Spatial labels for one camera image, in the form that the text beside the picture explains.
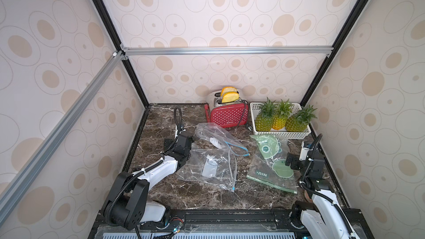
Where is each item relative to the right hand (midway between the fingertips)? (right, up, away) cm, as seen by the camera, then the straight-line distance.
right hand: (299, 154), depth 84 cm
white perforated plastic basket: (-6, +10, +14) cm, 18 cm away
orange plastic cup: (-9, -10, -24) cm, 28 cm away
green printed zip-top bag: (-14, -6, +6) cm, 17 cm away
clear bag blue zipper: (-44, +10, +10) cm, 47 cm away
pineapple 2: (+4, +16, +9) cm, 19 cm away
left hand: (-62, +9, +5) cm, 63 cm away
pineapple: (-5, +19, +13) cm, 23 cm away
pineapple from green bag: (-15, +17, +11) cm, 25 cm away
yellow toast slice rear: (-35, +36, +16) cm, 53 cm away
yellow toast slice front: (-34, +31, +13) cm, 47 cm away
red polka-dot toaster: (-37, +20, +14) cm, 44 cm away
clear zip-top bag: (-44, -5, +8) cm, 45 cm away
